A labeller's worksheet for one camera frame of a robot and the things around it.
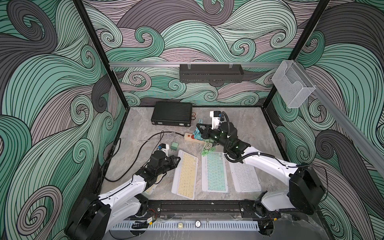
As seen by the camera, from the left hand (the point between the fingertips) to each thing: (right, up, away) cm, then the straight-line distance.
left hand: (181, 157), depth 82 cm
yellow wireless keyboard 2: (+2, -12, -5) cm, 13 cm away
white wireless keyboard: (+36, -12, +1) cm, 38 cm away
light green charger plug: (-5, +4, +13) cm, 14 cm away
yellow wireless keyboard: (-17, -17, -3) cm, 24 cm away
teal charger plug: (+9, +14, -14) cm, 22 cm away
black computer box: (-5, +26, +29) cm, 39 cm away
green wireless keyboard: (+19, -10, +3) cm, 22 cm away
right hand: (+7, +18, -7) cm, 21 cm away
